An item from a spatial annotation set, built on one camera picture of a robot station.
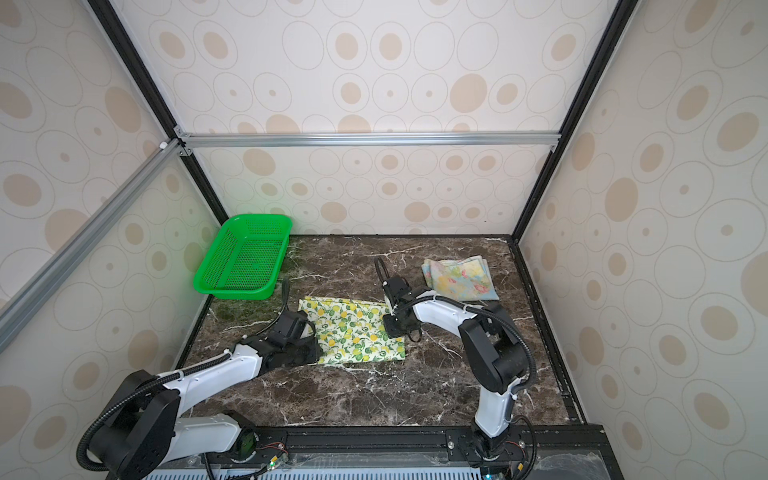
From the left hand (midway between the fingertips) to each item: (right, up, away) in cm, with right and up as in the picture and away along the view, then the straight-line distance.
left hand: (330, 347), depth 87 cm
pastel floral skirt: (+44, +20, +19) cm, 52 cm away
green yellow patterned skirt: (+5, +4, +5) cm, 8 cm away
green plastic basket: (-38, +27, +26) cm, 53 cm away
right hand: (+19, +4, +6) cm, 20 cm away
